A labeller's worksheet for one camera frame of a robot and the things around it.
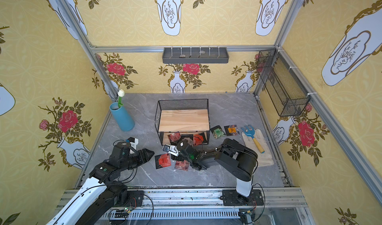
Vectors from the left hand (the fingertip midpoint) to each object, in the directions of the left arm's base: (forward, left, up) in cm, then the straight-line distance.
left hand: (149, 155), depth 80 cm
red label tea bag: (0, -6, -8) cm, 10 cm away
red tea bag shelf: (+12, -27, -7) cm, 30 cm away
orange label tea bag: (+19, -50, -8) cm, 54 cm away
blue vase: (+22, +19, +2) cm, 29 cm away
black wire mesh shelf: (+20, -13, +5) cm, 24 cm away
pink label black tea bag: (-3, -17, -10) cm, 20 cm away
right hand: (+7, -11, -6) cm, 14 cm away
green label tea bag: (+17, -40, -8) cm, 44 cm away
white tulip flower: (+27, +15, +20) cm, 37 cm away
